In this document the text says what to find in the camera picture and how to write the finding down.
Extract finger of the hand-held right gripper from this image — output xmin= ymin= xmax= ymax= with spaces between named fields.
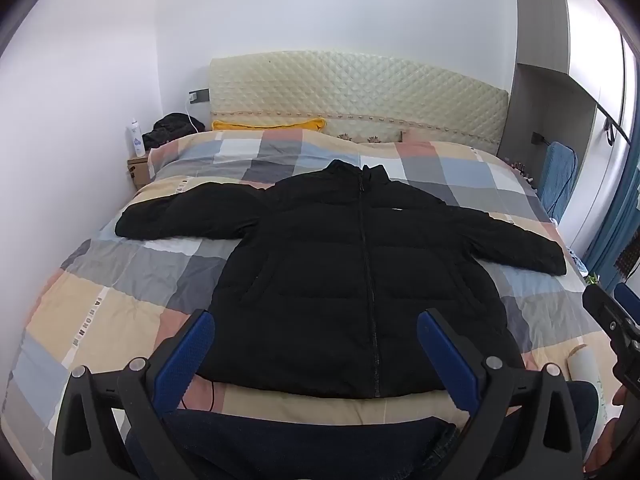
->
xmin=614 ymin=282 xmax=640 ymax=322
xmin=582 ymin=284 xmax=632 ymax=337

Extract cardboard box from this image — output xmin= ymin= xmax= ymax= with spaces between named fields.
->
xmin=127 ymin=155 xmax=152 ymax=191

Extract blue curtain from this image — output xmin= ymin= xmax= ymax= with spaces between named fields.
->
xmin=582 ymin=152 xmax=640 ymax=292

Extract person's legs in dark pants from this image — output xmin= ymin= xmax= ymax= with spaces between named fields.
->
xmin=124 ymin=379 xmax=600 ymax=480

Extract blue cloth on chair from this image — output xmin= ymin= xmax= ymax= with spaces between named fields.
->
xmin=536 ymin=141 xmax=579 ymax=224

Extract white spray bottle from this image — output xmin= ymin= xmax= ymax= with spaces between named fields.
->
xmin=129 ymin=118 xmax=146 ymax=158

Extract person's right hand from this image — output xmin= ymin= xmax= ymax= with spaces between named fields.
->
xmin=584 ymin=385 xmax=632 ymax=477

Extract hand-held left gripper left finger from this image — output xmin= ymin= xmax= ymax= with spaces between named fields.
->
xmin=52 ymin=308 xmax=217 ymax=480

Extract black puffer jacket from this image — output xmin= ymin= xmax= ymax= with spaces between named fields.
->
xmin=114 ymin=159 xmax=568 ymax=400

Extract cream quilted headboard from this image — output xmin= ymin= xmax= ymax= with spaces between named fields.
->
xmin=208 ymin=50 xmax=510 ymax=157

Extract heap of black clothes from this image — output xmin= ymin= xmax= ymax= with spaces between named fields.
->
xmin=142 ymin=113 xmax=207 ymax=151

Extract floral pillow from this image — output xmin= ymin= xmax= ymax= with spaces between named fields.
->
xmin=325 ymin=127 xmax=404 ymax=145

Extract plaid bed quilt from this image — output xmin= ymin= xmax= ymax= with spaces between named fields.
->
xmin=0 ymin=128 xmax=613 ymax=453

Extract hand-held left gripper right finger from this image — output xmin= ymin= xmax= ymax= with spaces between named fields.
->
xmin=416 ymin=308 xmax=586 ymax=480

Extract grey wardrobe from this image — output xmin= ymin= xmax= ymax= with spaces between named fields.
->
xmin=497 ymin=0 xmax=640 ymax=261

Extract yellow pillow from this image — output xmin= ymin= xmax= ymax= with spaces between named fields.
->
xmin=211 ymin=118 xmax=327 ymax=134

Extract white paper roll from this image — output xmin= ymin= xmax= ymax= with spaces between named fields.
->
xmin=565 ymin=343 xmax=599 ymax=386

